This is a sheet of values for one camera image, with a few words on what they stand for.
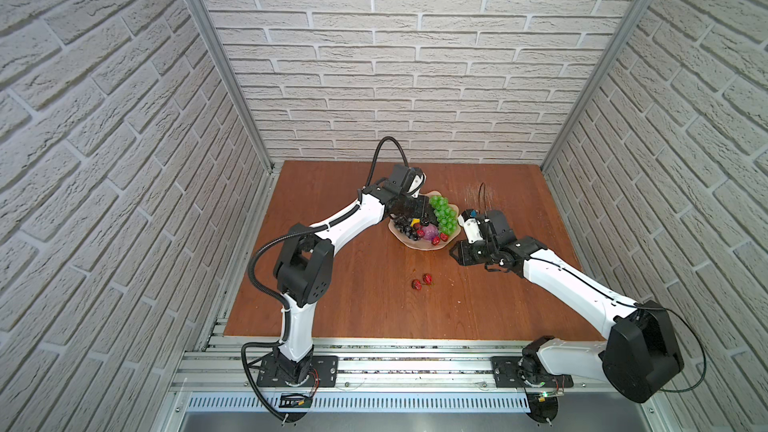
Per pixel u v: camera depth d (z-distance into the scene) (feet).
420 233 3.10
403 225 3.16
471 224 2.52
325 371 2.43
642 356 1.32
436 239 3.10
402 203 2.45
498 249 2.07
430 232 3.11
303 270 1.65
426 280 2.89
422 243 3.13
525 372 2.19
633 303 1.45
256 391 2.28
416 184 2.60
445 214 3.12
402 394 2.34
